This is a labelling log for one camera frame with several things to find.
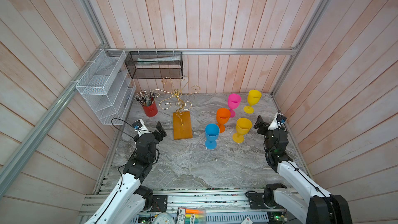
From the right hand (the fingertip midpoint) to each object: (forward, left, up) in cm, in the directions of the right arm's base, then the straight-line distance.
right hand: (267, 117), depth 81 cm
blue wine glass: (-4, +29, -10) cm, 31 cm away
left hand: (-9, +60, +1) cm, 60 cm away
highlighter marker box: (-43, +41, -18) cm, 62 cm away
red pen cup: (+13, +69, -12) cm, 72 cm away
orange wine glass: (+7, +22, -8) cm, 25 cm away
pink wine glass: (+15, +15, -5) cm, 22 cm away
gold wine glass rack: (+2, +47, -18) cm, 51 cm away
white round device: (-45, +52, -16) cm, 70 cm away
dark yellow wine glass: (-2, +12, -6) cm, 13 cm away
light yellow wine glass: (+20, +1, -5) cm, 21 cm away
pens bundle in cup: (+14, +70, -2) cm, 72 cm away
